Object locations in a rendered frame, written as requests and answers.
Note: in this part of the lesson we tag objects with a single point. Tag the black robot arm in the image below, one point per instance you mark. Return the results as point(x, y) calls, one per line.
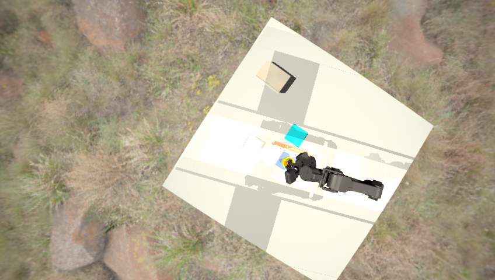
point(335, 180)

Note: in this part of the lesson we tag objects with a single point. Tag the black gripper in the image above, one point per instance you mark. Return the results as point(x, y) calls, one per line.
point(292, 173)

